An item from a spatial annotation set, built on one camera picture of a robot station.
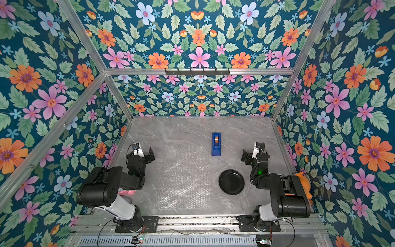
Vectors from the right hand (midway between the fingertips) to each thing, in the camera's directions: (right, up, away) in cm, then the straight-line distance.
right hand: (255, 149), depth 92 cm
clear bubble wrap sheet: (-43, -19, -4) cm, 47 cm away
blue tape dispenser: (-24, +3, +6) cm, 25 cm away
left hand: (-69, +1, 0) cm, 69 cm away
